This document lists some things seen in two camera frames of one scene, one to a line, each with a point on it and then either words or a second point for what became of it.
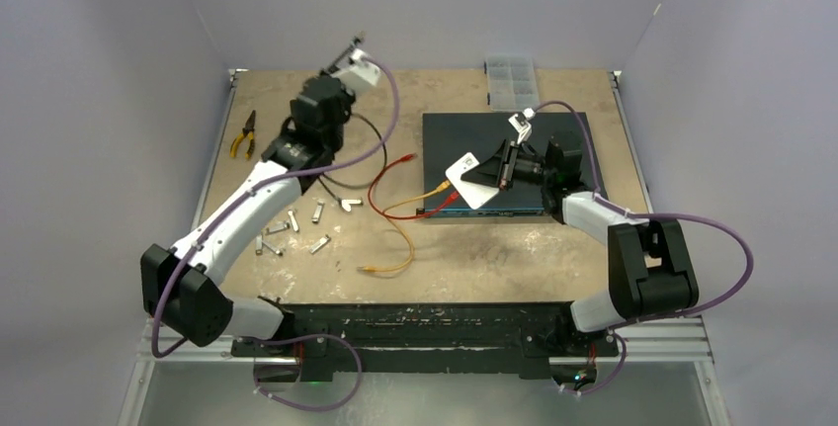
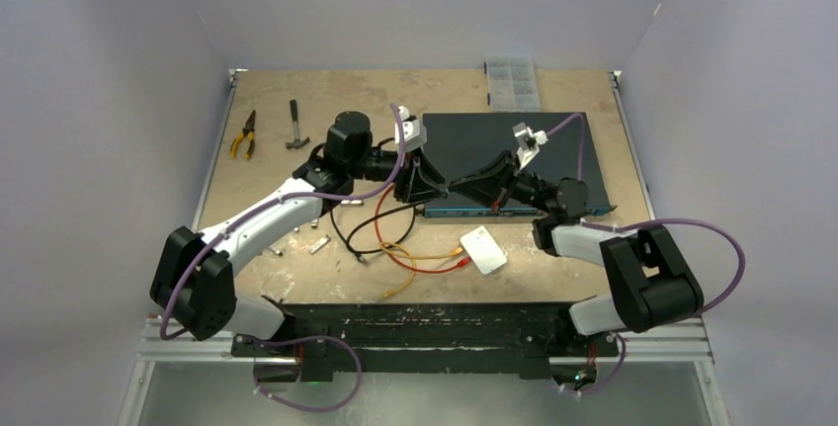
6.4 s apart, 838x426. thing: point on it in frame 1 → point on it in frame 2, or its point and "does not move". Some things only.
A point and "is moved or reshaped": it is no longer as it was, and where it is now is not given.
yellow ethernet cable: x=438 y=189 → x=388 y=294
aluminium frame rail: x=213 y=151 does not move
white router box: x=475 y=196 → x=483 y=249
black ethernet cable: x=359 y=186 is moved or reshaped
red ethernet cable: x=450 y=199 → x=460 y=263
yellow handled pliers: x=248 y=130 does not move
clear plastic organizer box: x=512 y=83 does not move
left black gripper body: x=348 y=99 → x=378 y=165
